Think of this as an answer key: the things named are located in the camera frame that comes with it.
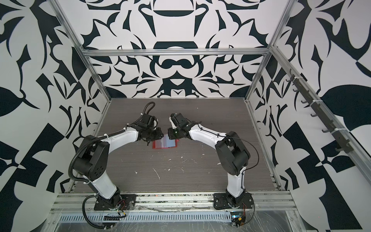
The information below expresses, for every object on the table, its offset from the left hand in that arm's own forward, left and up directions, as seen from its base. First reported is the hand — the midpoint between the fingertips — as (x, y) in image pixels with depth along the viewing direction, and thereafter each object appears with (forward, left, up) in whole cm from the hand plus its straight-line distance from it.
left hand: (162, 133), depth 94 cm
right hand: (-2, -5, +4) cm, 6 cm away
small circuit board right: (-46, -38, -7) cm, 60 cm away
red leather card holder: (-5, -1, -4) cm, 7 cm away
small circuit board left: (-43, +23, -9) cm, 50 cm away
